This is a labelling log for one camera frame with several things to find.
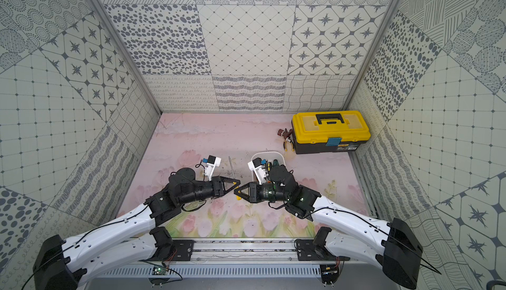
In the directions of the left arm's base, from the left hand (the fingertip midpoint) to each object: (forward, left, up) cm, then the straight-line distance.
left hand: (240, 180), depth 67 cm
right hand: (-3, +1, -5) cm, 6 cm away
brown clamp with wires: (+39, -20, -22) cm, 50 cm away
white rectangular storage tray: (+23, -11, -20) cm, 32 cm away
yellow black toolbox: (+29, -39, -8) cm, 50 cm away
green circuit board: (-24, +30, -26) cm, 47 cm away
